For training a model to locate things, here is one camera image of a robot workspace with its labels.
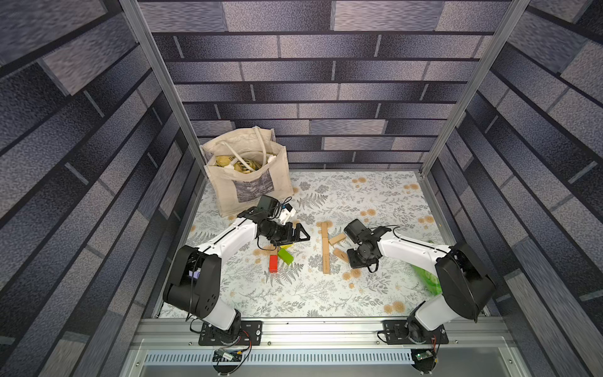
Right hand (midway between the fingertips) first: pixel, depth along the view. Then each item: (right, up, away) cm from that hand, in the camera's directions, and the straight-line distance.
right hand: (353, 261), depth 89 cm
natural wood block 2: (-11, +5, +3) cm, 12 cm away
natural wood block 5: (-5, +2, +1) cm, 5 cm away
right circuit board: (+19, -25, -16) cm, 36 cm away
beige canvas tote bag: (-43, +38, 0) cm, 57 cm away
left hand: (-20, +10, -6) cm, 23 cm away
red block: (-31, -1, -2) cm, 31 cm away
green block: (-27, +2, +1) cm, 27 cm away
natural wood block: (-11, +10, +8) cm, 17 cm away
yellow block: (-27, +5, +1) cm, 27 cm away
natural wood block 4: (-6, +8, +5) cm, 11 cm away
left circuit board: (-46, -24, -18) cm, 55 cm away
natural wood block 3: (-11, 0, 0) cm, 11 cm away
